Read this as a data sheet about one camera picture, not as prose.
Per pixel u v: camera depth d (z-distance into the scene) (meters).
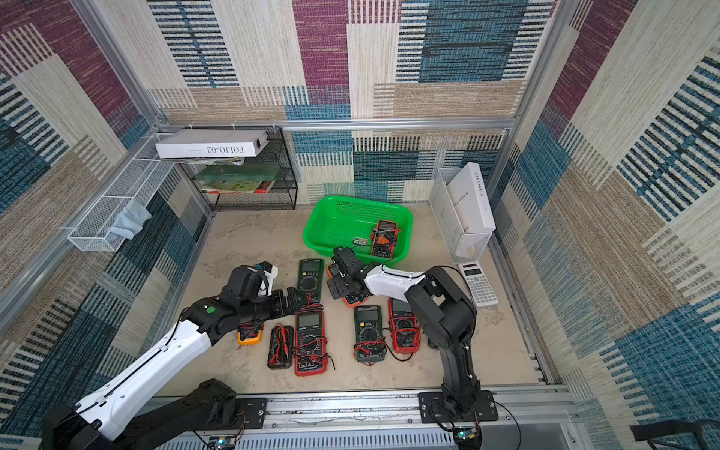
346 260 0.76
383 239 1.04
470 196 0.96
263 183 1.04
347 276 0.76
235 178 0.94
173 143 0.80
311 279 0.96
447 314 0.51
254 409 0.74
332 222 1.15
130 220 0.69
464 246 0.97
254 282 0.61
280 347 0.81
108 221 0.71
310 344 0.81
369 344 0.81
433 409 0.74
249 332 0.83
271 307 0.69
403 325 0.83
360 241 1.09
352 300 0.90
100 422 0.39
